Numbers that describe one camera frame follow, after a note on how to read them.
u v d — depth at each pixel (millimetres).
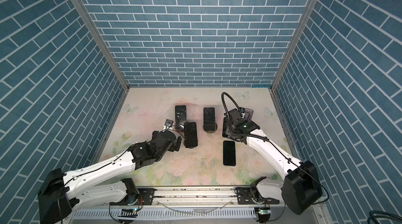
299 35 912
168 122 690
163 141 581
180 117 937
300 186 395
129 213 722
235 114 627
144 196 736
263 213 737
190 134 867
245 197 737
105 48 968
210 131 960
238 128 576
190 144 857
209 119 918
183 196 754
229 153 864
